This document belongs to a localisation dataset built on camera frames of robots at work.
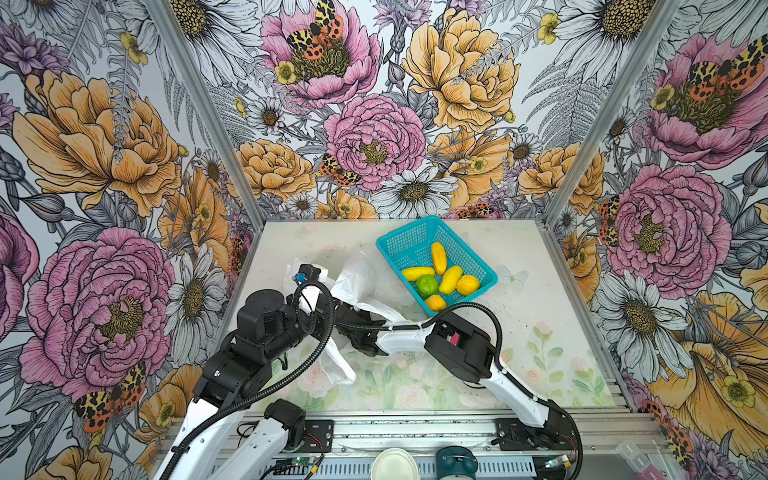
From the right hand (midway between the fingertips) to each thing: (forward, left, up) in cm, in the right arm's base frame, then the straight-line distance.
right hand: (348, 312), depth 98 cm
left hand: (-15, -2, +29) cm, 33 cm away
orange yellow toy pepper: (+17, -31, +5) cm, 36 cm away
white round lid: (-41, -14, +1) cm, 43 cm away
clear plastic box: (-40, -69, +1) cm, 80 cm away
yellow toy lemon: (+5, -38, +6) cm, 39 cm away
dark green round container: (-41, -27, +10) cm, 50 cm away
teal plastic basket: (+25, -22, +3) cm, 33 cm away
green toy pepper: (+4, -25, +8) cm, 26 cm away
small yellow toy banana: (+10, -21, +6) cm, 24 cm away
